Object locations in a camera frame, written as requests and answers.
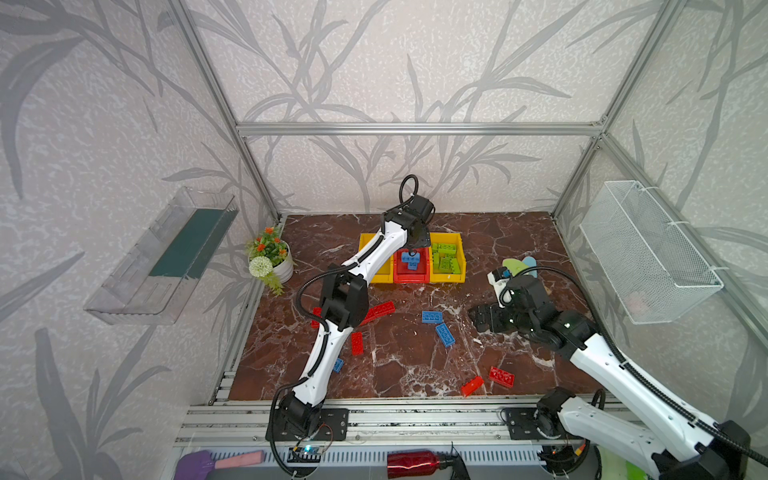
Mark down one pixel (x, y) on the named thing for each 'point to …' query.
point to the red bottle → (411, 463)
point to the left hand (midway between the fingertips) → (419, 232)
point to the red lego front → (471, 386)
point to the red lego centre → (378, 311)
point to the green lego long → (444, 263)
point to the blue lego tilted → (411, 260)
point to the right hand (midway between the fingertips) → (482, 300)
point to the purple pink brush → (198, 464)
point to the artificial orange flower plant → (267, 255)
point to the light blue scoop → (530, 261)
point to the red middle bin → (401, 271)
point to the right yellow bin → (460, 255)
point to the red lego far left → (318, 312)
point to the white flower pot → (285, 268)
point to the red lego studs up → (357, 344)
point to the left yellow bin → (386, 273)
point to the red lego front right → (501, 377)
